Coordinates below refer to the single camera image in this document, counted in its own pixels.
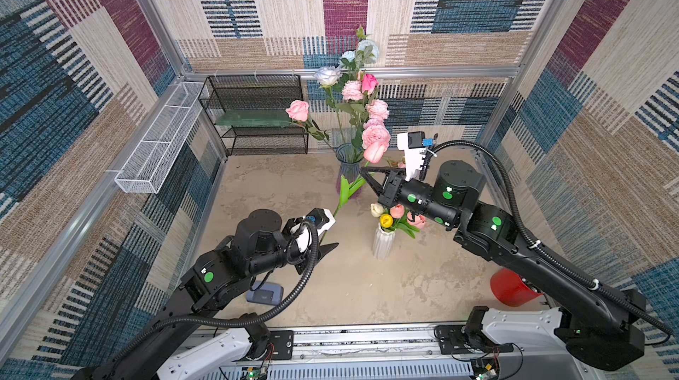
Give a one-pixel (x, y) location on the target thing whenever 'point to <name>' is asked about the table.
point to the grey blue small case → (269, 293)
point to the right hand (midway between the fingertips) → (363, 176)
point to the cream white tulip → (377, 209)
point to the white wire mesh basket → (148, 166)
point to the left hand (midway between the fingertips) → (329, 233)
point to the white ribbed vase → (382, 243)
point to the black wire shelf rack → (256, 92)
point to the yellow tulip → (385, 220)
